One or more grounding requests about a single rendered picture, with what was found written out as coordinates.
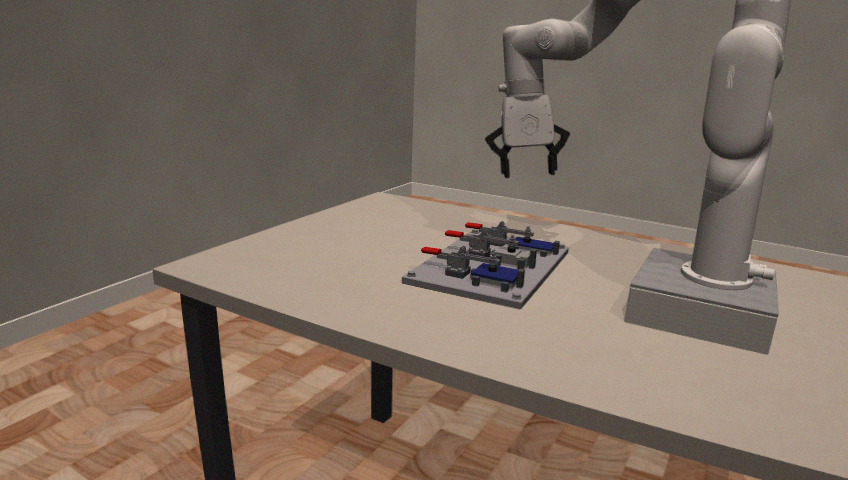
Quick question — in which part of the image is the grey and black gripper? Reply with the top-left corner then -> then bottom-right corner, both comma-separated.
485,93 -> 570,178

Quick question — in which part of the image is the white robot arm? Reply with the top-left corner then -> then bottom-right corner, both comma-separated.
499,0 -> 791,290

